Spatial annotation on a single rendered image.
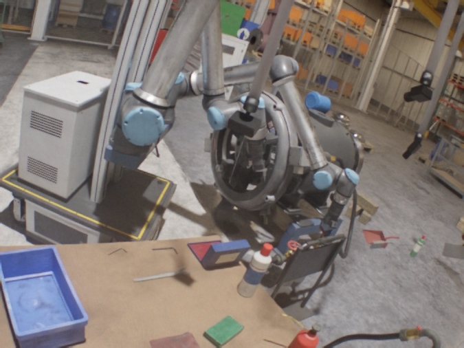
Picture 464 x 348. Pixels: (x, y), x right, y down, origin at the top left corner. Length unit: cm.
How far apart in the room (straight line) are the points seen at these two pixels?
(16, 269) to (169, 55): 86
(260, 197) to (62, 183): 113
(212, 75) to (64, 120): 69
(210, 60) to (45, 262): 96
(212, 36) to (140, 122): 44
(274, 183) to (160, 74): 105
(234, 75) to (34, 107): 104
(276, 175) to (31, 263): 140
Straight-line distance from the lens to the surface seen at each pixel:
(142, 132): 121
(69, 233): 175
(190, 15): 118
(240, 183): 222
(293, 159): 190
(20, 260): 109
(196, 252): 139
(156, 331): 106
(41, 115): 166
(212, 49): 136
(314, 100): 275
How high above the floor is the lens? 131
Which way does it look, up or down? 23 degrees down
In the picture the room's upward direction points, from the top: 20 degrees clockwise
